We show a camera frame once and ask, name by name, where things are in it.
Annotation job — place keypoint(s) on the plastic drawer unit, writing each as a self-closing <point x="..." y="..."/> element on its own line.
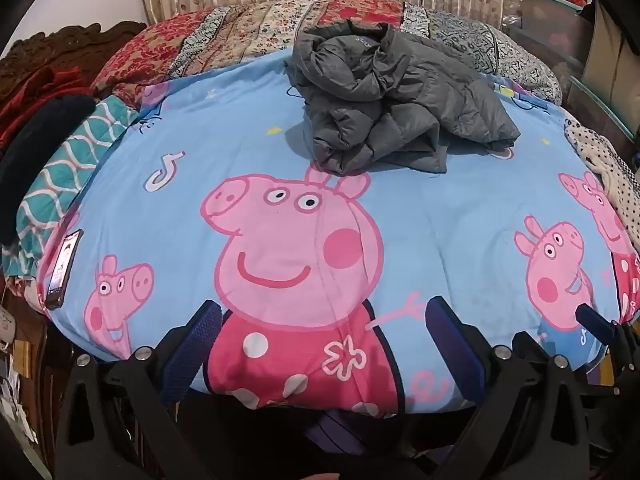
<point x="560" y="30"/>

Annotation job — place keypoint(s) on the floral patchwork quilt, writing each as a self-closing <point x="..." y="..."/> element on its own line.
<point x="240" y="30"/>

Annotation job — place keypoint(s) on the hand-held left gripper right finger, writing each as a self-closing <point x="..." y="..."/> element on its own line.
<point x="457" y="355"/>

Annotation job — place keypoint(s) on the beige fabric organizer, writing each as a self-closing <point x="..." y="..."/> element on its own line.
<point x="612" y="45"/>

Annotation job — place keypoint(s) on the blue cartoon pig blanket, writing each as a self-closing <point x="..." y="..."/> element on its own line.
<point x="450" y="220"/>

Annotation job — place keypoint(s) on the cream polka dot cloth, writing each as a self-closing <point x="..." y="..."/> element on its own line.
<point x="605" y="160"/>

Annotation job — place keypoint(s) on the red cloth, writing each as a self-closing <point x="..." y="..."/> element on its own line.
<point x="50" y="85"/>

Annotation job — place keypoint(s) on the carved wooden headboard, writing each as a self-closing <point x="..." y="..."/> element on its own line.
<point x="60" y="45"/>

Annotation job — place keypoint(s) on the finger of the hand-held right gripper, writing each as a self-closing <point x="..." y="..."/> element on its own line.
<point x="595" y="324"/>

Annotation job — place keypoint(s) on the smartphone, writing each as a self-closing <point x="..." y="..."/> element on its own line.
<point x="62" y="270"/>

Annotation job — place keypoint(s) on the teal wave pattern cloth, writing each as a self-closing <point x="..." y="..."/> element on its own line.
<point x="65" y="175"/>

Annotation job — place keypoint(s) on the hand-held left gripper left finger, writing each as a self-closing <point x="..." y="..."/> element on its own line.
<point x="195" y="347"/>

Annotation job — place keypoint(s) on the grey puffer jacket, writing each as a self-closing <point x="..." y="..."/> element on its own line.
<point x="380" y="100"/>

